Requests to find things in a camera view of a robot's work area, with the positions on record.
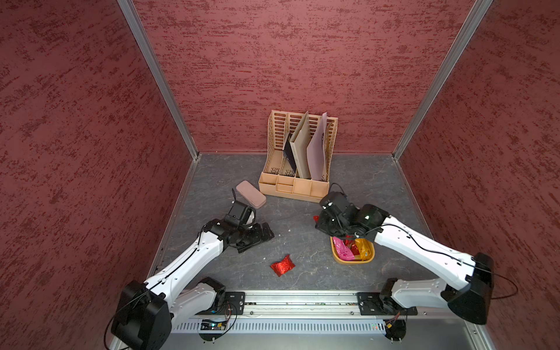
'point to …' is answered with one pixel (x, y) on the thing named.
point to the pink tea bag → (342, 251)
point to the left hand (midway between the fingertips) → (263, 244)
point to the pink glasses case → (250, 194)
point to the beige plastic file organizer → (278, 176)
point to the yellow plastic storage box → (338, 260)
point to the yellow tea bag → (364, 248)
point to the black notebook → (289, 154)
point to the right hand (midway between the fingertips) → (317, 229)
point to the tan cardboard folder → (299, 144)
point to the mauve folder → (316, 154)
